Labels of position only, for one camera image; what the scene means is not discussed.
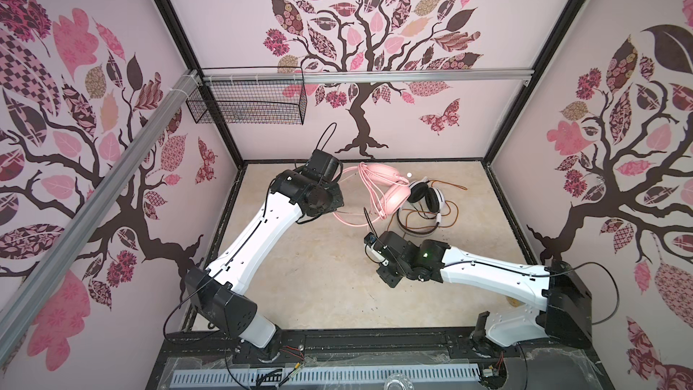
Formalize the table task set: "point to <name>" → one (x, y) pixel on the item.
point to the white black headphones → (421, 190)
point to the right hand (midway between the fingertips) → (381, 263)
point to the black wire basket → (249, 102)
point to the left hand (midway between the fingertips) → (335, 206)
